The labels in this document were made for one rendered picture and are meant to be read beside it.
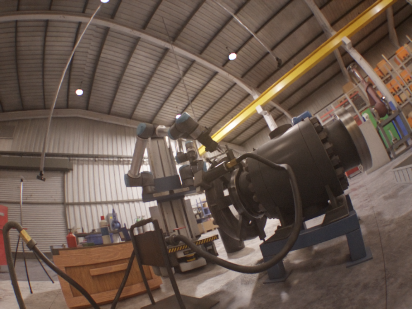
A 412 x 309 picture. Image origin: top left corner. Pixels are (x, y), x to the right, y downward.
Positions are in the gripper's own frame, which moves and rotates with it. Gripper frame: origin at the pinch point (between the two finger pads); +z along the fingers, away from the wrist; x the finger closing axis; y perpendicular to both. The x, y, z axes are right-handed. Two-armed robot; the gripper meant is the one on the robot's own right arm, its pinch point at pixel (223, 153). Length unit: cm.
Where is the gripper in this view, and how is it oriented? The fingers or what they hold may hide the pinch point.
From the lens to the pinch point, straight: 114.5
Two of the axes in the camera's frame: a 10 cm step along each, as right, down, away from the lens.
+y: -5.9, 2.8, 7.6
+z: 7.1, 6.4, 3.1
